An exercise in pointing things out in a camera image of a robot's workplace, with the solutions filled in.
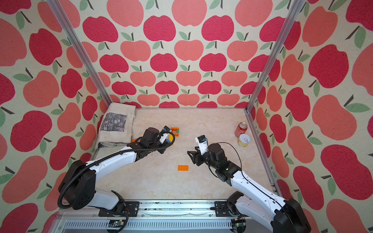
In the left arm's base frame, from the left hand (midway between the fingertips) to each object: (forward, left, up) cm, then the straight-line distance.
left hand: (168, 143), depth 86 cm
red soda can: (+12, -48, -1) cm, 49 cm away
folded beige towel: (+19, +40, -7) cm, 45 cm away
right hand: (-8, -14, +4) cm, 17 cm away
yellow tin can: (+6, -50, -6) cm, 50 cm away
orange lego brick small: (-11, -10, -12) cm, 19 cm away
